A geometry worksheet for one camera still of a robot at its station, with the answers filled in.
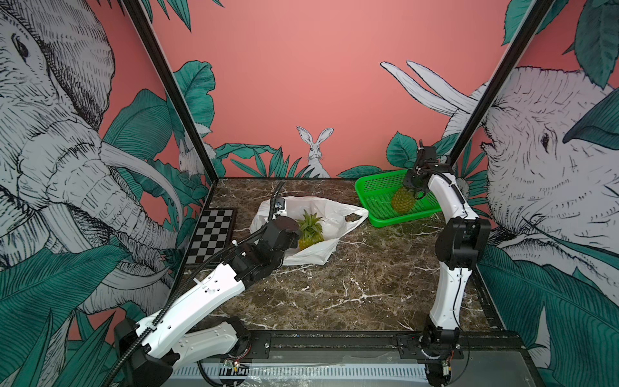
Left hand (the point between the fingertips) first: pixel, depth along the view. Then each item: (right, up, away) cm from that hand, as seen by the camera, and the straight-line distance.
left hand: (288, 219), depth 73 cm
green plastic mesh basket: (+38, +10, +41) cm, 57 cm away
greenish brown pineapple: (+46, +6, +28) cm, 54 cm away
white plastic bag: (+17, -1, +18) cm, 25 cm away
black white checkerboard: (-34, -8, +24) cm, 43 cm away
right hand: (+47, +16, +24) cm, 55 cm away
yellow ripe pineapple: (+7, -4, +8) cm, 12 cm away
